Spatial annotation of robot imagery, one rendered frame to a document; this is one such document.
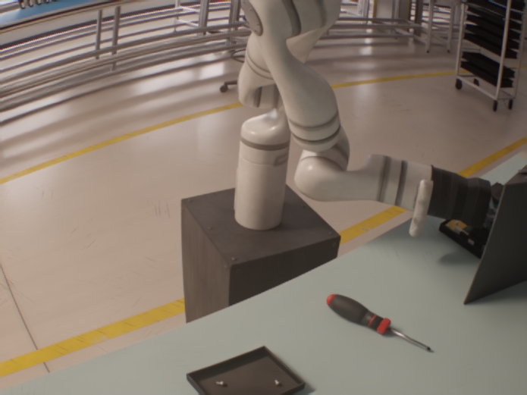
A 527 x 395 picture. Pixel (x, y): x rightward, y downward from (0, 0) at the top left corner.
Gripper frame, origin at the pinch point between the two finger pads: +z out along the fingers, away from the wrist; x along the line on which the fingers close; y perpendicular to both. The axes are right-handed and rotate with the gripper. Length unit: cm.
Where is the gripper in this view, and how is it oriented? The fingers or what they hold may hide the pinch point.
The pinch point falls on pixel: (516, 221)
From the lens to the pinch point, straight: 85.8
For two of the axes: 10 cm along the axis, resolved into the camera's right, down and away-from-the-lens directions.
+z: 9.6, 2.1, -1.7
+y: 2.6, -4.9, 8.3
